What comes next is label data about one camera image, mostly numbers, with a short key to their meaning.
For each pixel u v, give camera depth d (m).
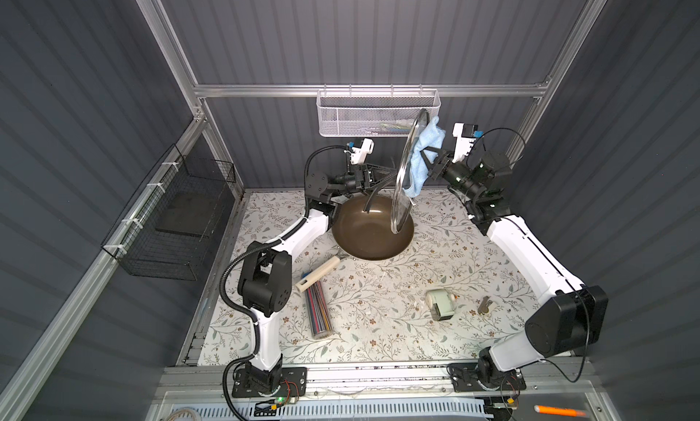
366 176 0.65
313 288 0.85
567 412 0.69
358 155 0.69
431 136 0.65
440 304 0.84
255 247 0.52
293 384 0.72
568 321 0.42
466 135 0.62
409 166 0.69
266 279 0.52
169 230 0.70
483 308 0.85
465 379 0.74
